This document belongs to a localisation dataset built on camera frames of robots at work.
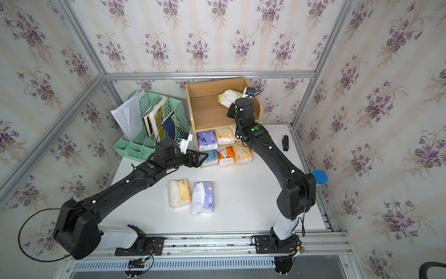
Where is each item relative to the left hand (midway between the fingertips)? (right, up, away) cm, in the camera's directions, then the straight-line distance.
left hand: (203, 155), depth 78 cm
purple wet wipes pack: (+1, +7, +6) cm, 9 cm away
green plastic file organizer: (-38, +2, +20) cm, 43 cm away
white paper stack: (-42, +20, +13) cm, 48 cm away
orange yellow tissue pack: (-12, -19, +6) cm, 24 cm away
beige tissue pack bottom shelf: (+20, -1, +19) cm, 28 cm away
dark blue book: (-23, +15, +23) cm, 36 cm away
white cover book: (-35, +17, +21) cm, 44 cm away
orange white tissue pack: (+12, -4, +15) cm, 20 cm away
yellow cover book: (-27, +19, +13) cm, 35 cm away
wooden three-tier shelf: (+1, +19, +4) cm, 20 cm away
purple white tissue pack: (-1, -21, +2) cm, 21 cm away
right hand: (+16, +24, 0) cm, 29 cm away
